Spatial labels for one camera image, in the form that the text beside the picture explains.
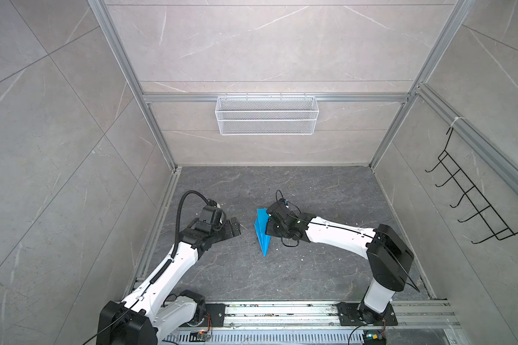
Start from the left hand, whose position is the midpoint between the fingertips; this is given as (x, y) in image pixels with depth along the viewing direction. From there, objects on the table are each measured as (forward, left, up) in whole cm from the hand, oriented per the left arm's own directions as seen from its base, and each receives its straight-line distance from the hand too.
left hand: (230, 223), depth 83 cm
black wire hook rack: (-10, -78, +18) cm, 81 cm away
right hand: (+1, -15, -5) cm, 16 cm away
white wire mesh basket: (+48, -17, +17) cm, 54 cm away
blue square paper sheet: (0, -12, -3) cm, 12 cm away
